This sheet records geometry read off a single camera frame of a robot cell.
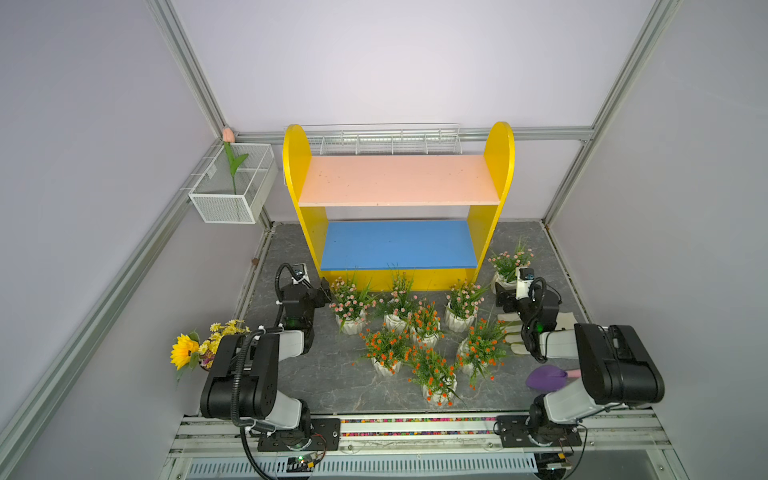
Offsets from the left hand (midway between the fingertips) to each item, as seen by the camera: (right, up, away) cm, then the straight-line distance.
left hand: (310, 281), depth 92 cm
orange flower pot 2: (+24, -14, -20) cm, 35 cm away
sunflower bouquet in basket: (-18, -12, -29) cm, 36 cm away
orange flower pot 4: (+48, -15, -20) cm, 54 cm away
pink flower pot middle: (+28, -5, -10) cm, 30 cm away
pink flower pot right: (+45, -6, -10) cm, 47 cm away
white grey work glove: (+62, -11, -28) cm, 69 cm away
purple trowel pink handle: (+69, -25, -11) cm, 74 cm away
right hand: (+63, 0, +1) cm, 63 cm away
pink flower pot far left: (+14, -4, -12) cm, 19 cm away
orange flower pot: (+35, -10, -14) cm, 39 cm away
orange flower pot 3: (+36, -19, -23) cm, 47 cm away
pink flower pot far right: (+61, +5, +1) cm, 61 cm away
